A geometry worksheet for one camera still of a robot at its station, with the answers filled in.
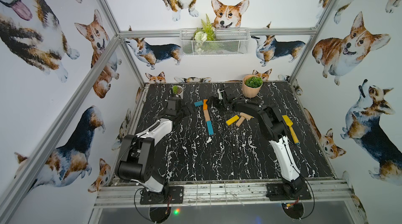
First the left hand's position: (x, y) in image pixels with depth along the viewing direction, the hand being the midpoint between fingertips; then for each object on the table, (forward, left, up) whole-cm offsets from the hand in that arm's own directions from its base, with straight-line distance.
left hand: (189, 105), depth 93 cm
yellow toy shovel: (-8, -61, -10) cm, 63 cm away
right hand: (+6, -11, -7) cm, 15 cm away
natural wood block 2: (-5, -31, -12) cm, 34 cm away
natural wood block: (0, -10, -12) cm, 16 cm away
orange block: (+7, -9, -11) cm, 15 cm away
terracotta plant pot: (+17, -41, -2) cm, 44 cm away
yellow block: (-4, -26, -12) cm, 29 cm away
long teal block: (-12, -12, -11) cm, 21 cm away
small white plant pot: (+16, +9, -4) cm, 19 cm away
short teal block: (+10, -5, -11) cm, 15 cm away
